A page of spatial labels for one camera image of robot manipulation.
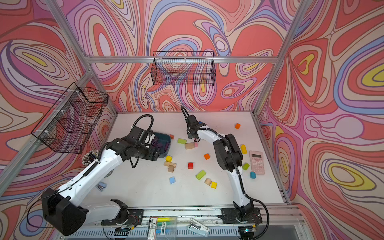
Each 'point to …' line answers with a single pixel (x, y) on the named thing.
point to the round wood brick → (208, 181)
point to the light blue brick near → (172, 180)
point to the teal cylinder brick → (252, 175)
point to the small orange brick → (172, 136)
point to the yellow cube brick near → (214, 185)
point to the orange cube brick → (207, 156)
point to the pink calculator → (257, 162)
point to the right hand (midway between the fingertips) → (195, 135)
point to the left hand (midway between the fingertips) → (155, 153)
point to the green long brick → (200, 174)
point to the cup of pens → (89, 157)
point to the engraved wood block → (168, 164)
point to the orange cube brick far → (237, 126)
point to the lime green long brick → (181, 141)
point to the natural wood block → (189, 145)
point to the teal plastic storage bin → (165, 139)
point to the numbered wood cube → (171, 168)
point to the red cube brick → (190, 165)
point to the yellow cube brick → (168, 158)
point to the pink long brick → (196, 144)
